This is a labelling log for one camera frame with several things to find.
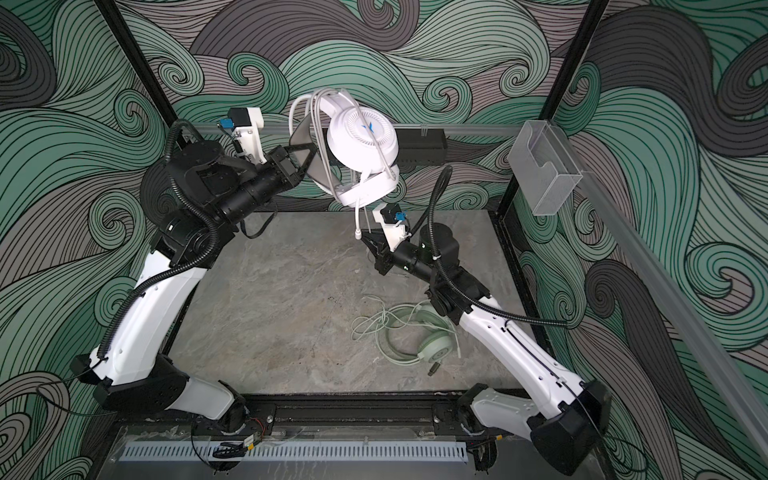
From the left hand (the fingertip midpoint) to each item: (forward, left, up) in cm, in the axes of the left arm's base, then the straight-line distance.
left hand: (316, 142), depth 51 cm
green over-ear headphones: (-17, -27, -49) cm, 59 cm away
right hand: (-4, -8, -20) cm, 22 cm away
